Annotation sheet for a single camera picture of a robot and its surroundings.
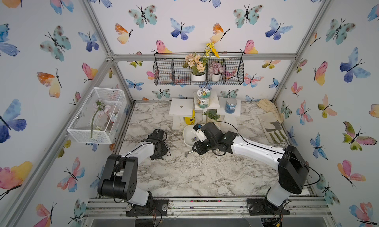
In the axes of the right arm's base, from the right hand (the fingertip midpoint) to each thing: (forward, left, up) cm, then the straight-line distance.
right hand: (195, 146), depth 81 cm
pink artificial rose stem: (+9, +47, +17) cm, 51 cm away
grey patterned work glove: (+21, -54, -13) cm, 59 cm away
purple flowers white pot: (+41, -10, +21) cm, 47 cm away
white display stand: (+25, +11, +2) cm, 27 cm away
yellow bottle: (+22, +4, -7) cm, 24 cm away
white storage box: (+13, +4, -11) cm, 17 cm away
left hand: (+3, +20, -13) cm, 24 cm away
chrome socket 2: (0, +6, -13) cm, 14 cm away
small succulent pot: (+23, -9, -3) cm, 26 cm away
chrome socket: (+10, +2, -10) cm, 15 cm away
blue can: (+24, -20, +8) cm, 32 cm away
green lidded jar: (+21, -4, +16) cm, 26 cm away
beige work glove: (+44, -57, -14) cm, 73 cm away
